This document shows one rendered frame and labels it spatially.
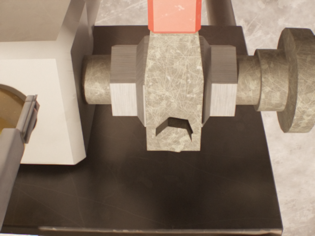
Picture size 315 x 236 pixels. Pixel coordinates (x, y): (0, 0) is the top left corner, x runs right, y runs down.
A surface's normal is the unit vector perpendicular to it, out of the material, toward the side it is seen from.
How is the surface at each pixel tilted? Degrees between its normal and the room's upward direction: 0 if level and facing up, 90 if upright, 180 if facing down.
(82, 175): 90
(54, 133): 0
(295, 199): 0
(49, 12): 90
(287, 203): 0
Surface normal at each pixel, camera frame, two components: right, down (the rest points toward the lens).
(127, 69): -0.03, -0.33
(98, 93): -0.03, 0.49
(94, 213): -0.01, -0.76
